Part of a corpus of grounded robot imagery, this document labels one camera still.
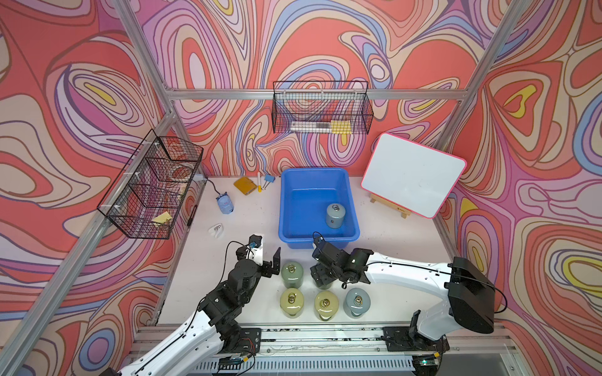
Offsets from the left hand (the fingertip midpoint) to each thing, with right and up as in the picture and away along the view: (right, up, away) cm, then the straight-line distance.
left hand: (269, 247), depth 77 cm
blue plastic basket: (+12, +18, +35) cm, 41 cm away
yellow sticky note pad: (-18, +23, +39) cm, 48 cm away
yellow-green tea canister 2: (+8, -17, -4) cm, 19 cm away
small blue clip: (-6, +27, +43) cm, 51 cm away
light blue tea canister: (+25, +9, +19) cm, 32 cm away
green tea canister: (+8, -10, +3) cm, 13 cm away
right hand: (+19, -11, +5) cm, 23 cm away
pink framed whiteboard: (+55, +25, +12) cm, 61 cm away
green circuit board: (-11, -35, -5) cm, 38 cm away
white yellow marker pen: (-10, +22, +38) cm, 45 cm away
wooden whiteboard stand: (+45, +16, +30) cm, 56 cm away
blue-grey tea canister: (+28, -17, -5) cm, 33 cm away
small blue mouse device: (-23, +14, +25) cm, 36 cm away
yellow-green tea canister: (+19, -17, -5) cm, 26 cm away
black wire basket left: (-41, +21, +3) cm, 47 cm away
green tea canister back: (+19, -16, +7) cm, 26 cm away
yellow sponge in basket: (-32, +10, -5) cm, 34 cm away
